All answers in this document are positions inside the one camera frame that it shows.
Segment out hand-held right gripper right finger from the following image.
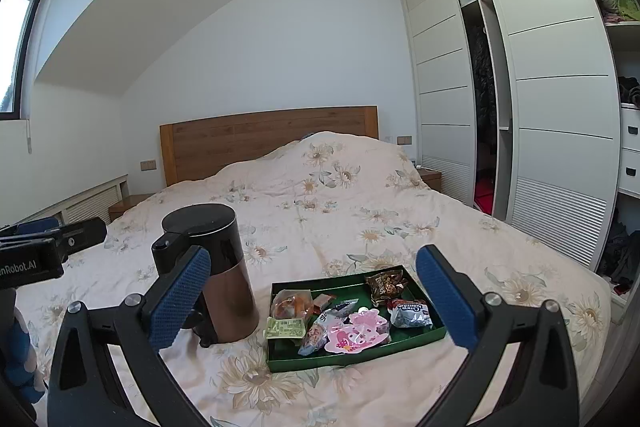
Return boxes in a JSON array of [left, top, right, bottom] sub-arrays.
[[415, 244, 581, 427]]

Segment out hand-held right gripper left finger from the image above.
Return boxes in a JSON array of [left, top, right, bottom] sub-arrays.
[[46, 245, 212, 427]]

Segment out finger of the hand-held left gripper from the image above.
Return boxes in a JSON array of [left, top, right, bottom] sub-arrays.
[[0, 216, 62, 239], [47, 217, 109, 259]]

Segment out white and blue wafer packet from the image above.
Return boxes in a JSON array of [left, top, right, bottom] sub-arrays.
[[389, 299, 432, 330]]

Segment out green cardboard tray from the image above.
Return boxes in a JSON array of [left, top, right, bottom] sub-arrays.
[[266, 264, 448, 374]]

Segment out brown foil snack packet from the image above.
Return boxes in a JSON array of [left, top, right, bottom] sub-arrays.
[[365, 270, 405, 308]]

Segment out pink cartoon snack bag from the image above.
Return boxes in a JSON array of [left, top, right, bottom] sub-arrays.
[[324, 310, 391, 355]]

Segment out grey silver snack packet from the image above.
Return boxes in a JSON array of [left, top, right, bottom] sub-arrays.
[[320, 299, 361, 323]]

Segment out small green snack packet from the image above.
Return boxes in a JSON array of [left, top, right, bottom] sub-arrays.
[[264, 316, 306, 339]]

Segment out clear bag of orange snacks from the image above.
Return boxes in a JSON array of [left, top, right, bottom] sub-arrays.
[[270, 289, 316, 321]]

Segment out small red snack packet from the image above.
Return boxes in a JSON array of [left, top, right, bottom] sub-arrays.
[[312, 292, 347, 311]]

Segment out small clear candy bag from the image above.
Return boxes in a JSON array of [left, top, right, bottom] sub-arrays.
[[298, 321, 332, 356]]

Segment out person's left hand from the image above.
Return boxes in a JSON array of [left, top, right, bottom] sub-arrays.
[[0, 306, 47, 404]]

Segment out white slatted radiator cover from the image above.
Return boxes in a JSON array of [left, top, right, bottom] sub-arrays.
[[20, 174, 130, 229]]

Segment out black and bronze kettle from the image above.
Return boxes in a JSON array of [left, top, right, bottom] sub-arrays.
[[151, 203, 260, 348]]

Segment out wooden nightstand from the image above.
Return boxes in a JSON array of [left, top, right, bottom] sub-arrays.
[[417, 167, 443, 193], [108, 193, 152, 223]]

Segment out wooden headboard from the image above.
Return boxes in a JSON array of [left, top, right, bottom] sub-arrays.
[[159, 106, 380, 188]]

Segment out window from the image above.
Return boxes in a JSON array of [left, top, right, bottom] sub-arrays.
[[0, 0, 57, 122]]

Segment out pile of dark clothes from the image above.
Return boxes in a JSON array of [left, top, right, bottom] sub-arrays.
[[597, 221, 640, 296]]

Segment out white sliding wardrobe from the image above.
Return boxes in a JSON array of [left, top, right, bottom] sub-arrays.
[[398, 0, 640, 328]]

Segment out dark hanging clothes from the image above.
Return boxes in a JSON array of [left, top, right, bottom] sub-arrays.
[[469, 23, 499, 148]]

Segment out green folded clothes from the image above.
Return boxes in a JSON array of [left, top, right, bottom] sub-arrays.
[[592, 0, 640, 26]]

